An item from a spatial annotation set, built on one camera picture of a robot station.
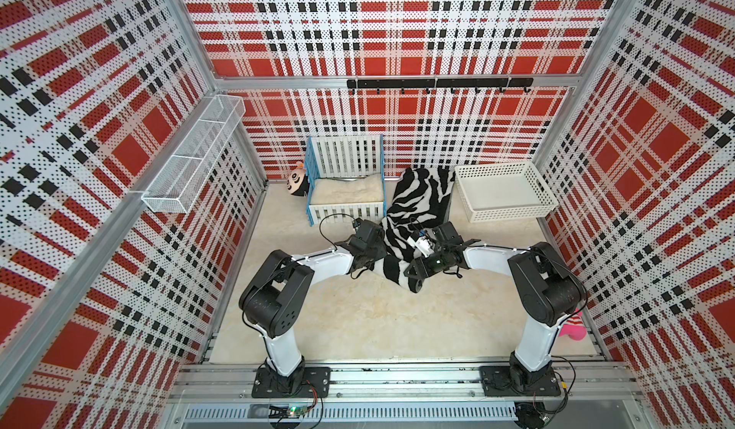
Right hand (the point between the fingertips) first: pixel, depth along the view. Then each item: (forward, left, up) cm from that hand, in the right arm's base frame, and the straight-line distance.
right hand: (415, 269), depth 92 cm
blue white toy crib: (+47, +28, -5) cm, 55 cm away
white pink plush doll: (-20, -41, +4) cm, 46 cm away
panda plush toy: (+35, +44, +6) cm, 57 cm away
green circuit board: (-38, +34, -1) cm, 51 cm away
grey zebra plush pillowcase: (+33, -5, -2) cm, 33 cm away
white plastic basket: (+35, -38, -2) cm, 52 cm away
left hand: (+7, +10, +2) cm, 12 cm away
